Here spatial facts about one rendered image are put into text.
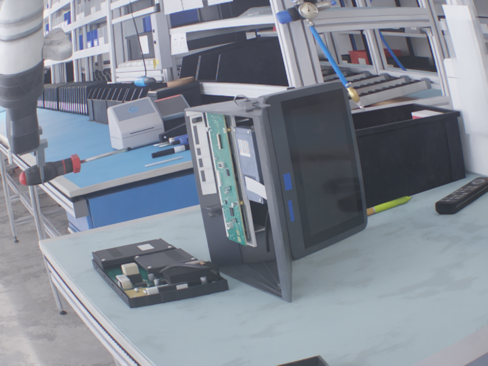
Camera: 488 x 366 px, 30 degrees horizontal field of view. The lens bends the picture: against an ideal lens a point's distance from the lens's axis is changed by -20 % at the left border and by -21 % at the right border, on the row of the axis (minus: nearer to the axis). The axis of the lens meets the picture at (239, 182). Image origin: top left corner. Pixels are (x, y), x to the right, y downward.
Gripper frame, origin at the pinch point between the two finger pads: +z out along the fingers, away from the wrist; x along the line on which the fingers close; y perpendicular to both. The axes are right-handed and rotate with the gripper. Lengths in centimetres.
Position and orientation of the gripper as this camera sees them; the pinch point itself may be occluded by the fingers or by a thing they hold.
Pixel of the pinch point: (41, 179)
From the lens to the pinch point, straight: 129.1
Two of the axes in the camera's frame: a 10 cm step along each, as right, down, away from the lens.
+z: 0.2, 8.7, 5.0
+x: 4.0, 4.5, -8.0
